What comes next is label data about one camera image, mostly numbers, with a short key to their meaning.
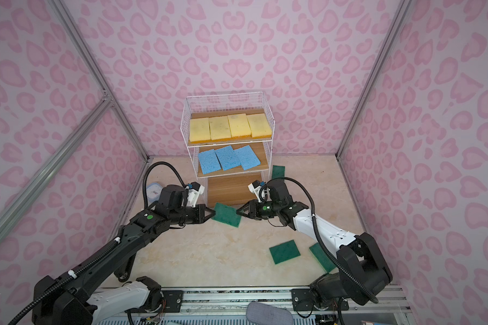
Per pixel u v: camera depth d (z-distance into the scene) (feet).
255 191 2.48
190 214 2.21
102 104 2.89
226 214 2.51
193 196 2.34
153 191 3.33
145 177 1.93
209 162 2.75
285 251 2.75
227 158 2.76
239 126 2.32
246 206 2.46
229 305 2.41
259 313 2.25
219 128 2.31
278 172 3.53
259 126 2.35
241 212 2.52
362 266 1.38
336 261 1.34
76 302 1.28
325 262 2.62
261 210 2.33
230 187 3.46
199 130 2.29
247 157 2.76
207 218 2.39
